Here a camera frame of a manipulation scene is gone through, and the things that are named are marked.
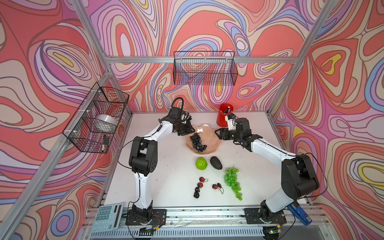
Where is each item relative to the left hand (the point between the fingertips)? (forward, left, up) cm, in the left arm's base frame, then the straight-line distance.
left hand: (195, 129), depth 94 cm
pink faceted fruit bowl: (+1, -9, -11) cm, 14 cm away
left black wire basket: (-12, +51, +18) cm, 56 cm away
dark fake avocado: (-19, -12, -8) cm, 24 cm away
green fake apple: (-21, -3, -6) cm, 22 cm away
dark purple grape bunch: (-6, -1, -6) cm, 8 cm away
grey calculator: (-47, +44, -10) cm, 65 cm away
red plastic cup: (+20, -21, -1) cm, 29 cm away
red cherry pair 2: (-32, -12, -10) cm, 36 cm away
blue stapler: (-46, -52, -10) cm, 70 cm away
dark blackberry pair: (-36, 0, -11) cm, 38 cm away
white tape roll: (-13, +44, +21) cm, 50 cm away
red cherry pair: (-29, -3, -11) cm, 31 cm away
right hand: (-5, -15, +1) cm, 16 cm away
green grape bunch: (-29, -19, -8) cm, 36 cm away
